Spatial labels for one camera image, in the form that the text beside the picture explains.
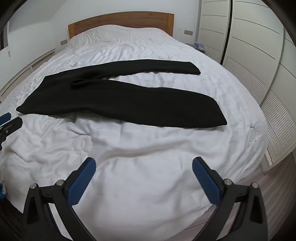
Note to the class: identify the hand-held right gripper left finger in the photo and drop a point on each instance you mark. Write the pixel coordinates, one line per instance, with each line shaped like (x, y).
(81, 179)

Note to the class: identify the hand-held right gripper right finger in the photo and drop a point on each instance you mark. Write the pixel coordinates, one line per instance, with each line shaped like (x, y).
(207, 180)

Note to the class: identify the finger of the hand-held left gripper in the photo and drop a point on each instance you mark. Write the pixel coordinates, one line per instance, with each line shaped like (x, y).
(5, 118)
(11, 126)

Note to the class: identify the black pants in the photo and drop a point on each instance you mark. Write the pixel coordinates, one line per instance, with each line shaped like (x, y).
(138, 102)

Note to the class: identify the bed with white duvet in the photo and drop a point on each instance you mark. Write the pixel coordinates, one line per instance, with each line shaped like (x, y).
(138, 162)

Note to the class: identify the blue object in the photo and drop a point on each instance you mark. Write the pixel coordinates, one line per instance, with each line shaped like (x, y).
(2, 191)

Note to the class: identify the dark mesh fabric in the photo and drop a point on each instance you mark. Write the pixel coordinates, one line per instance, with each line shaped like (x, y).
(11, 220)

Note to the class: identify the blue box on nightstand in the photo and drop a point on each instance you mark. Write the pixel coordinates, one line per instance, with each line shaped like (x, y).
(199, 45)

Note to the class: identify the wooden headboard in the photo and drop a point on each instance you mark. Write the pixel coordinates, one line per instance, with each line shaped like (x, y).
(120, 19)

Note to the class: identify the wall outlet plate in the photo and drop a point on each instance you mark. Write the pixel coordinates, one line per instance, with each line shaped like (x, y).
(63, 42)

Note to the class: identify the wall switch plate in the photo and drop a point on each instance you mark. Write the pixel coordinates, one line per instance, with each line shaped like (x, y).
(188, 32)

